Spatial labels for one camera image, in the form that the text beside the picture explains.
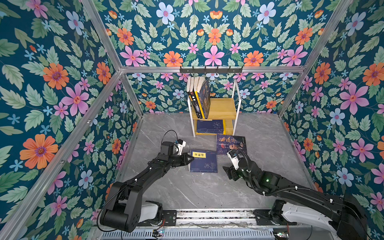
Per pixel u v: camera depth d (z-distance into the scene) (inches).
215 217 29.5
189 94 30.1
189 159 33.9
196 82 31.6
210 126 40.2
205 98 33.3
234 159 26.4
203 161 34.9
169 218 29.0
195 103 31.6
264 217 28.2
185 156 30.2
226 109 39.0
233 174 27.2
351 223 15.3
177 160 29.7
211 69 36.4
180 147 31.4
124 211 16.2
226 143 39.7
